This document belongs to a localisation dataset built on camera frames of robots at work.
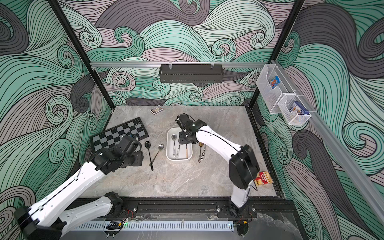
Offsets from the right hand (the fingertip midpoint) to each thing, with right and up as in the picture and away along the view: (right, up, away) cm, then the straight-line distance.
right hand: (187, 138), depth 85 cm
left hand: (-25, -7, -11) cm, 28 cm away
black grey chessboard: (-51, 0, +12) cm, 52 cm away
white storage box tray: (-4, -12, +7) cm, 15 cm away
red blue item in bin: (+49, +32, -2) cm, 59 cm away
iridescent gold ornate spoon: (+9, -5, +12) cm, 16 cm away
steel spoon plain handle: (-18, -7, +10) cm, 21 cm away
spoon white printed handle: (-6, -9, +9) cm, 15 cm away
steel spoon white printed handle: (-9, -1, +15) cm, 18 cm away
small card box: (-25, +19, +32) cm, 45 cm away
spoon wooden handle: (-1, -10, +10) cm, 14 cm away
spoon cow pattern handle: (+9, -11, +7) cm, 16 cm away
